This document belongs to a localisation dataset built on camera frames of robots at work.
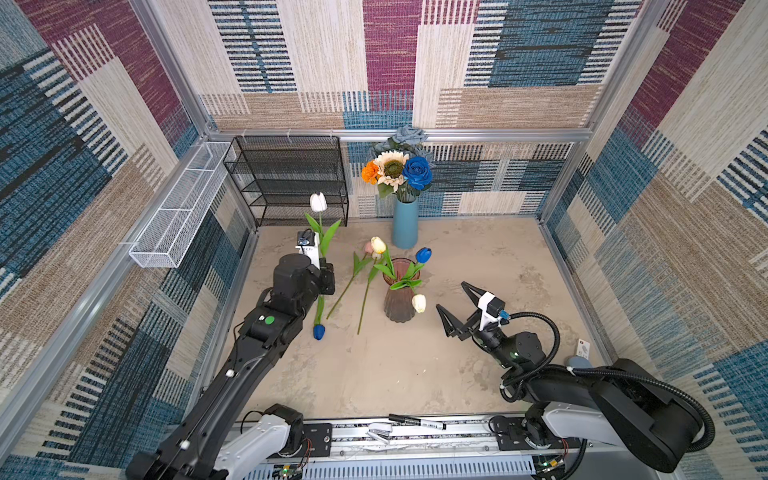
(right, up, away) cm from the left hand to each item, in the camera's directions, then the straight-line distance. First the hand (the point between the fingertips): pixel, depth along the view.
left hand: (325, 255), depth 73 cm
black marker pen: (+20, -41, +3) cm, 46 cm away
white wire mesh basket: (-37, +3, -2) cm, 38 cm away
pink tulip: (+4, -5, +35) cm, 35 cm away
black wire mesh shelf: (-25, +27, +36) cm, 51 cm away
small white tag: (+71, -27, +13) cm, 77 cm away
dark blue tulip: (+23, 0, -1) cm, 23 cm away
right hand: (+30, -10, +3) cm, 32 cm away
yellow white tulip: (+13, +2, +1) cm, 13 cm away
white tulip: (+22, -11, -1) cm, 25 cm away
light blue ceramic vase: (+21, +11, +31) cm, 39 cm away
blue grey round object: (+68, -30, +11) cm, 75 cm away
